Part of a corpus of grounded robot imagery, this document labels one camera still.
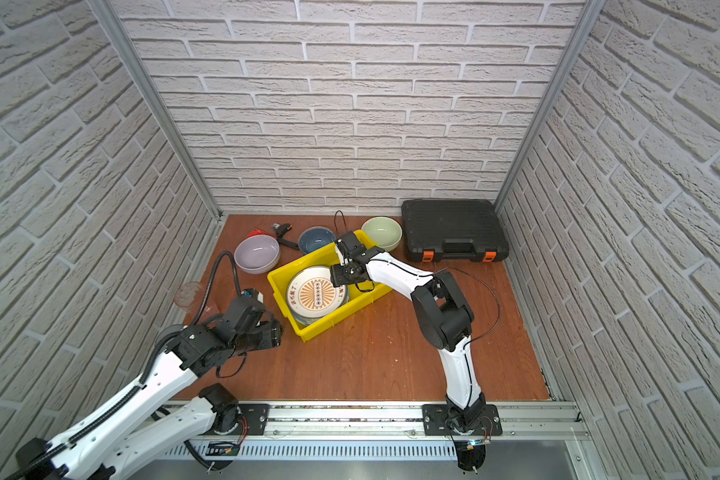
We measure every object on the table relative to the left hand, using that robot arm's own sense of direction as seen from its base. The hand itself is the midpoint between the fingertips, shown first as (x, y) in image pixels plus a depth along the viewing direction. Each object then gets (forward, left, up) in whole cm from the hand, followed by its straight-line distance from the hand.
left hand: (275, 327), depth 77 cm
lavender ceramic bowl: (+32, +14, -10) cm, 37 cm away
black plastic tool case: (+38, -51, -4) cm, 64 cm away
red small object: (+44, +17, -11) cm, 48 cm away
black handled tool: (+44, +8, -11) cm, 46 cm away
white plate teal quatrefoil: (+6, -7, -10) cm, 14 cm away
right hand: (+19, -16, -5) cm, 25 cm away
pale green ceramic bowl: (+40, -33, -7) cm, 52 cm away
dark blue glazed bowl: (+38, -7, -7) cm, 39 cm away
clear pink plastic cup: (+15, +32, -9) cm, 36 cm away
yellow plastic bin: (+28, -11, -6) cm, 30 cm away
